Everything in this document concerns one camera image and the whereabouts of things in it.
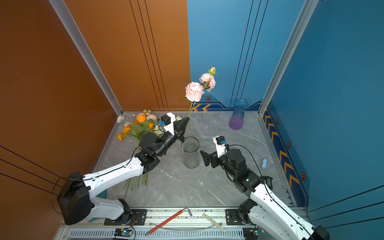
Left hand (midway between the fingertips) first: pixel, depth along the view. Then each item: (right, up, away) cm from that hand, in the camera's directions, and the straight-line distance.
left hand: (187, 116), depth 65 cm
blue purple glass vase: (+32, 0, +37) cm, 49 cm away
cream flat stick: (+10, -50, +8) cm, 52 cm away
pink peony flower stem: (-28, +2, +40) cm, 49 cm away
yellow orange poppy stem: (-48, -7, +42) cm, 64 cm away
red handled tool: (-9, -50, +8) cm, 51 cm away
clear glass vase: (+1, -15, +12) cm, 19 cm away
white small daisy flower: (-52, +1, +43) cm, 68 cm away
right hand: (+10, -15, +8) cm, 20 cm away
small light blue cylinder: (+46, -28, +25) cm, 59 cm away
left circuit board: (-31, -55, +5) cm, 63 cm away
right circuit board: (+30, -55, +5) cm, 63 cm away
